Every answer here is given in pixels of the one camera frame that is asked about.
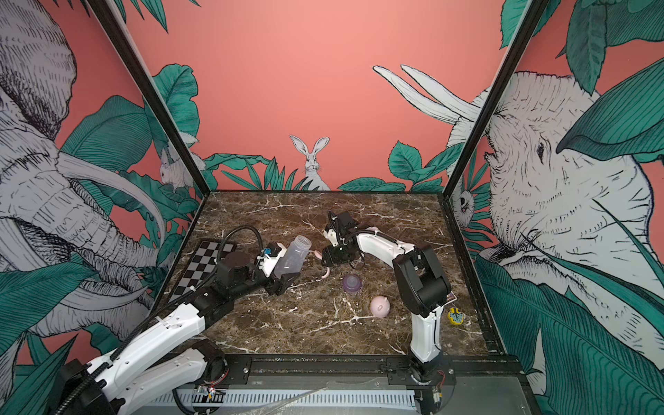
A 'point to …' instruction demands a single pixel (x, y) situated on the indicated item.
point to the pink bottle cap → (380, 306)
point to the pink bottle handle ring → (317, 253)
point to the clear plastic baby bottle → (293, 257)
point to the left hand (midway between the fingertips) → (291, 262)
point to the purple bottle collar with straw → (352, 283)
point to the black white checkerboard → (201, 267)
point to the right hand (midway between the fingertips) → (327, 257)
